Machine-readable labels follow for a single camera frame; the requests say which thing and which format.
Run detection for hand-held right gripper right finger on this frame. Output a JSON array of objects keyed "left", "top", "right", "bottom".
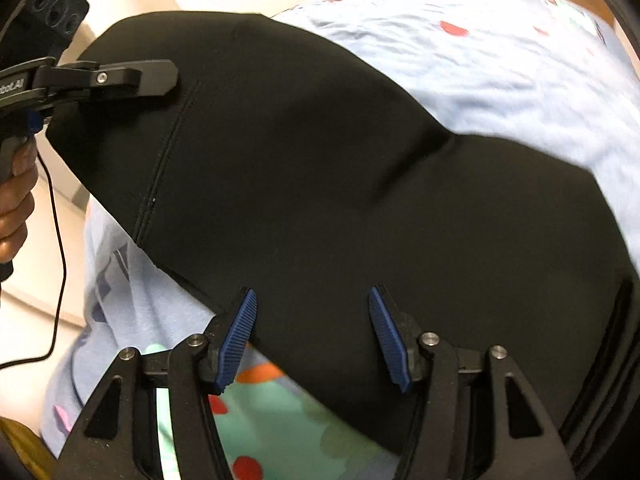
[{"left": 368, "top": 286, "right": 577, "bottom": 480}]

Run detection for person's left hand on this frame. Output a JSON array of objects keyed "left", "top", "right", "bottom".
[{"left": 0, "top": 146, "right": 39, "bottom": 264}]

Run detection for blue printed blanket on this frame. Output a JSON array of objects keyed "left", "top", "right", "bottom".
[{"left": 40, "top": 0, "right": 627, "bottom": 480}]

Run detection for black pants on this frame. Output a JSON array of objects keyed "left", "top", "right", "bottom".
[{"left": 47, "top": 10, "right": 640, "bottom": 467}]

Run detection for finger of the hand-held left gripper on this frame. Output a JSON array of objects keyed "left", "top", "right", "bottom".
[{"left": 32, "top": 59, "right": 180, "bottom": 112}]

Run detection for black cable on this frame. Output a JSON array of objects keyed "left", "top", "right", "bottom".
[{"left": 0, "top": 152, "right": 69, "bottom": 371}]

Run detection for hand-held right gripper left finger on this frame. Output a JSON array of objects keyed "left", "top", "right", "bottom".
[{"left": 52, "top": 287, "right": 259, "bottom": 480}]

